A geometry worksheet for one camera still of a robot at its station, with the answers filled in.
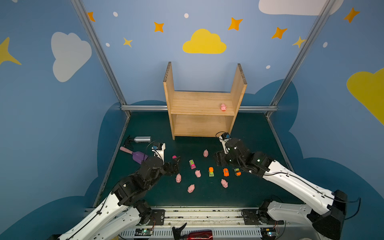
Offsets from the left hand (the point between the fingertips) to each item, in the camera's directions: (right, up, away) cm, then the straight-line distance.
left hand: (175, 159), depth 70 cm
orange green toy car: (+19, -12, +18) cm, 29 cm away
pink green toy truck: (-4, -4, +25) cm, 26 cm away
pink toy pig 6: (+27, -17, +14) cm, 35 cm away
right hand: (+22, +2, +6) cm, 23 cm away
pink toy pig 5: (+7, -19, +12) cm, 24 cm away
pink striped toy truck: (+8, -8, +20) cm, 23 cm away
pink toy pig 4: (+12, -13, +18) cm, 25 cm away
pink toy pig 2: (+26, +27, +14) cm, 40 cm away
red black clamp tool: (+9, -34, -3) cm, 36 cm away
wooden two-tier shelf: (+14, +23, +14) cm, 31 cm away
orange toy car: (+28, -12, +18) cm, 36 cm away
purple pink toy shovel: (-27, -4, +25) cm, 37 cm away
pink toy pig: (+17, -2, +27) cm, 32 cm away
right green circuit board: (+45, -37, +1) cm, 58 cm away
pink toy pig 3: (0, -15, +16) cm, 22 cm away
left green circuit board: (-15, -35, 0) cm, 38 cm away
